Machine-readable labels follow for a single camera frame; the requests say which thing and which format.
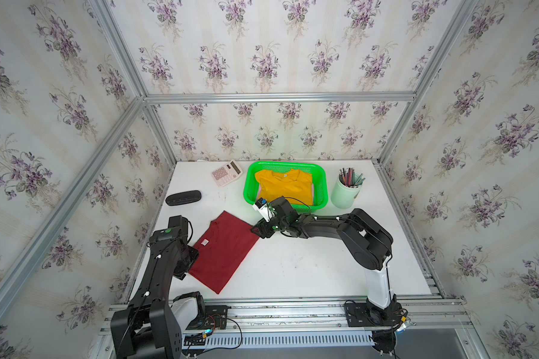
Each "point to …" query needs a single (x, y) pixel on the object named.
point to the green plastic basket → (320, 179)
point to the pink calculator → (227, 173)
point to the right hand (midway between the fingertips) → (256, 226)
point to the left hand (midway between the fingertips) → (191, 266)
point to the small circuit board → (195, 339)
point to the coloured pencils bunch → (349, 178)
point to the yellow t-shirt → (296, 186)
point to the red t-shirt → (223, 246)
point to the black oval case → (183, 197)
